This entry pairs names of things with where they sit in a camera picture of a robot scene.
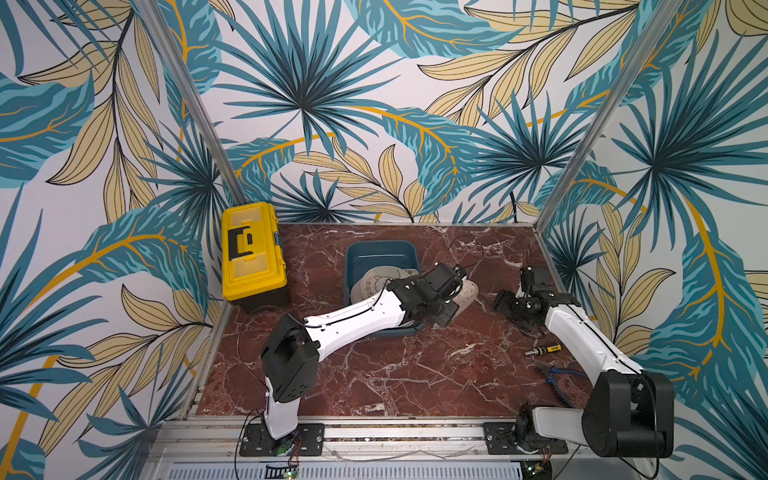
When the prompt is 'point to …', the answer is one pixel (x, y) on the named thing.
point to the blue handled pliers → (550, 372)
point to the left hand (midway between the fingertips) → (444, 309)
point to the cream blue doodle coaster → (467, 293)
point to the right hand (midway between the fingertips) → (503, 309)
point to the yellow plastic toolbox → (253, 267)
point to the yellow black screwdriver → (541, 350)
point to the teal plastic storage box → (365, 256)
